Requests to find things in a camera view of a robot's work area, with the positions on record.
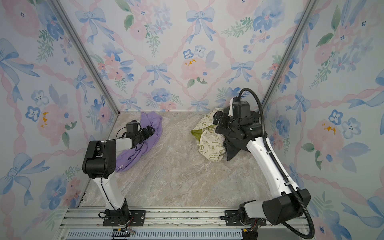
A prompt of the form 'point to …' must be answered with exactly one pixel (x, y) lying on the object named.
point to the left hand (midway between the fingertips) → (151, 130)
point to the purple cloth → (148, 118)
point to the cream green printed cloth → (211, 142)
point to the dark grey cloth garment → (232, 144)
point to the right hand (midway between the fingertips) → (221, 116)
